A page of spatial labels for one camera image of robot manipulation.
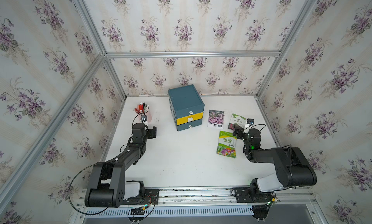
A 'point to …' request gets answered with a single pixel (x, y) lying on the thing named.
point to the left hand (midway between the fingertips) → (147, 126)
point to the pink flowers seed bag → (215, 119)
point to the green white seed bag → (237, 122)
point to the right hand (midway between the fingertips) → (244, 126)
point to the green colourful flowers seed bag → (226, 144)
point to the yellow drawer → (190, 119)
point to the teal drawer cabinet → (187, 106)
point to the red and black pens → (142, 107)
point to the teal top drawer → (184, 112)
